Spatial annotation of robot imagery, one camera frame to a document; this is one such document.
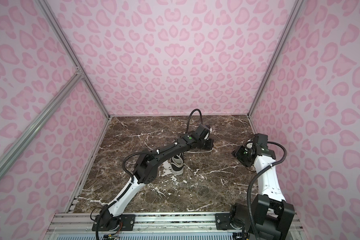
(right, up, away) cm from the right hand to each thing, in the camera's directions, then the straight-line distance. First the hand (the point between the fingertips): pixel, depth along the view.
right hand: (236, 152), depth 81 cm
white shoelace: (-12, 0, +12) cm, 17 cm away
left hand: (-8, +4, +10) cm, 14 cm away
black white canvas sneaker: (-32, -8, +5) cm, 33 cm away
